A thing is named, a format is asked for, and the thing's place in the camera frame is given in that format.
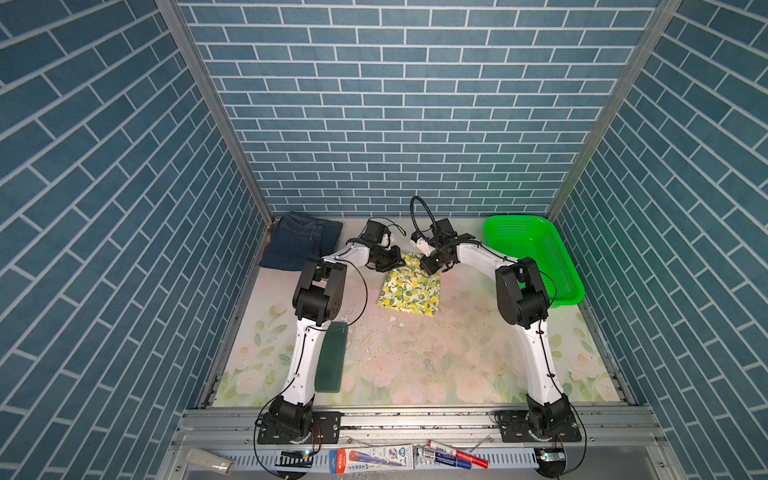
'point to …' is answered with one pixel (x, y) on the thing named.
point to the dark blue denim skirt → (295, 239)
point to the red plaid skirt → (268, 238)
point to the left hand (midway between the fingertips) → (405, 262)
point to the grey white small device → (209, 460)
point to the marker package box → (364, 459)
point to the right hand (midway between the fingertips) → (421, 261)
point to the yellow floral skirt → (409, 287)
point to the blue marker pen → (450, 459)
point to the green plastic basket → (522, 237)
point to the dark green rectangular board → (331, 363)
